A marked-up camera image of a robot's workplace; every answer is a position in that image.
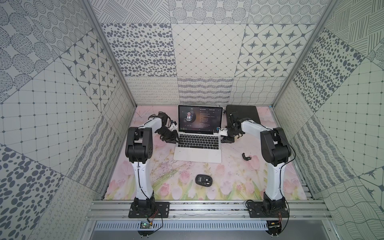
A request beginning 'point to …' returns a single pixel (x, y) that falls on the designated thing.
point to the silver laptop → (197, 142)
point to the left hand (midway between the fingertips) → (177, 140)
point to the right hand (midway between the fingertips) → (225, 138)
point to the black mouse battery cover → (245, 158)
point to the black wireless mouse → (204, 180)
